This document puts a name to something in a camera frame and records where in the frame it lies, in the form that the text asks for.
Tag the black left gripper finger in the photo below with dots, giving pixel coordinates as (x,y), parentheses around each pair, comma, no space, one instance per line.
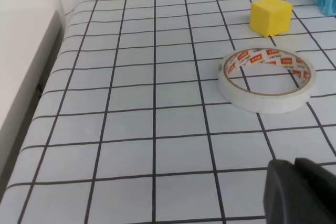
(302,192)

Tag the left white tape roll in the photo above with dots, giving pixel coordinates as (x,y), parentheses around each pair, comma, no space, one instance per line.
(261,102)

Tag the yellow foam cube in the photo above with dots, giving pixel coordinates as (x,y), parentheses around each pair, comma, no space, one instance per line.
(270,18)

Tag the white grid tablecloth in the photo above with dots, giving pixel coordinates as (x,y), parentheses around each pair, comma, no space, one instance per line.
(131,126)

